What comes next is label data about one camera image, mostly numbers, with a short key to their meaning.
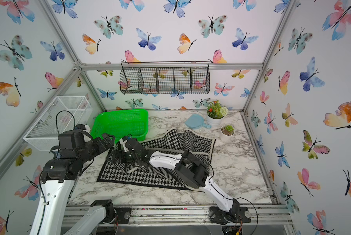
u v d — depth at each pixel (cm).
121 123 112
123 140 80
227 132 98
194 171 56
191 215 76
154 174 87
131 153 68
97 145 59
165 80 99
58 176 42
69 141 47
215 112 98
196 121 114
